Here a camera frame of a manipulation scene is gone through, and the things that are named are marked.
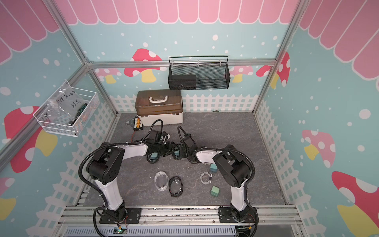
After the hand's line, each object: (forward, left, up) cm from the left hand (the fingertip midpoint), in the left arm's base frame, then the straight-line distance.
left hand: (177, 152), depth 95 cm
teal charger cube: (-9, -23, -1) cm, 25 cm away
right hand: (+1, -3, -2) cm, 4 cm away
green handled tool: (+5, +47, +31) cm, 56 cm away
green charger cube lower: (-23, -23, -1) cm, 33 cm away
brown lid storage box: (+24, +15, +17) cm, 33 cm away
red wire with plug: (+14, +34, -3) cm, 37 cm away
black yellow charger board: (+24, +32, -2) cm, 40 cm away
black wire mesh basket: (+40, -13, +33) cm, 53 cm away
